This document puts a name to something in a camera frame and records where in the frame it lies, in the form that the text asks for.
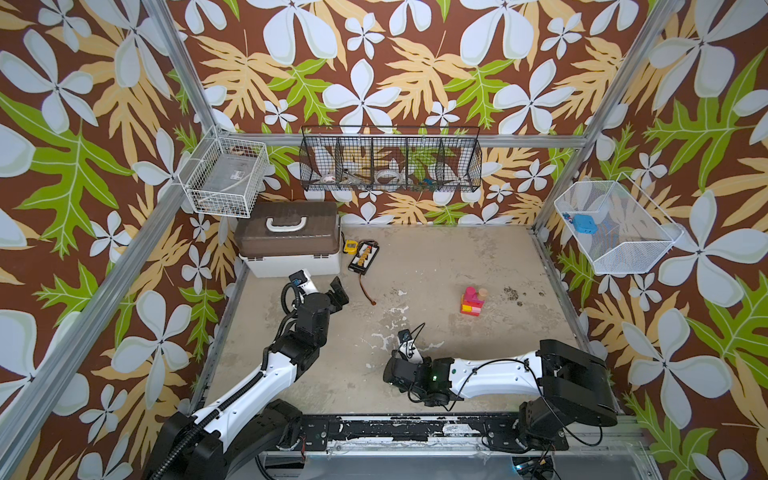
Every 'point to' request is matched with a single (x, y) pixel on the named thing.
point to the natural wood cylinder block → (482, 293)
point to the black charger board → (365, 256)
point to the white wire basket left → (225, 175)
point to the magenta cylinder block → (471, 294)
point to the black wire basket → (390, 158)
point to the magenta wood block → (473, 304)
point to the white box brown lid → (281, 238)
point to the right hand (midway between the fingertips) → (398, 369)
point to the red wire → (373, 302)
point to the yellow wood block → (465, 308)
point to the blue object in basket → (585, 223)
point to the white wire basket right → (616, 225)
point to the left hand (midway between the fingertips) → (325, 280)
